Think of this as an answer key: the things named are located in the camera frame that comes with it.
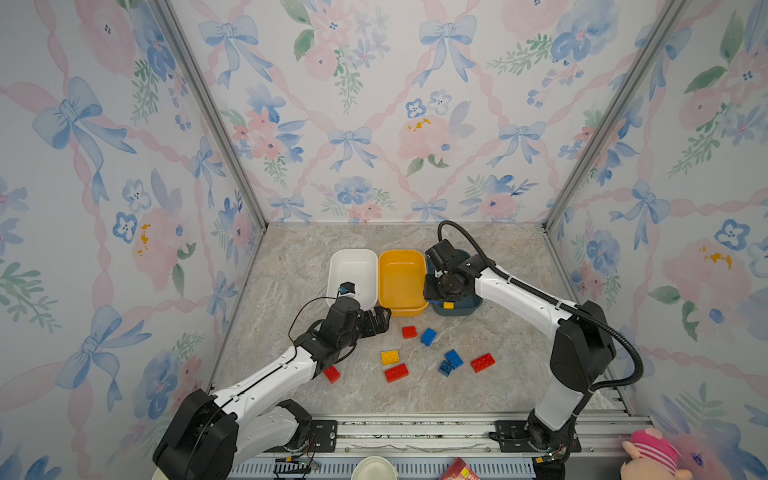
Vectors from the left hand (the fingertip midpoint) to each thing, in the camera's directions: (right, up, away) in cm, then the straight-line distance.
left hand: (380, 312), depth 82 cm
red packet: (+18, -32, -16) cm, 40 cm away
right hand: (+14, +5, +5) cm, 16 cm away
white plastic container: (-8, +12, +23) cm, 27 cm away
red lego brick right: (+29, -15, +3) cm, 33 cm away
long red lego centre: (+5, -17, +1) cm, 18 cm away
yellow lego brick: (+3, -14, +5) cm, 15 cm away
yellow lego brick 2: (+21, 0, +12) cm, 24 cm away
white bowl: (-1, -36, -9) cm, 38 cm away
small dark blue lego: (+18, -16, +2) cm, 24 cm away
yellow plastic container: (+7, +6, +24) cm, 26 cm away
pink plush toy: (+61, -29, -16) cm, 70 cm away
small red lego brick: (+9, -8, +10) cm, 16 cm away
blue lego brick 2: (+21, -14, +3) cm, 25 cm away
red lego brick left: (-13, -17, +1) cm, 22 cm away
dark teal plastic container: (+26, -1, +12) cm, 28 cm away
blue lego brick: (+14, -9, +7) cm, 18 cm away
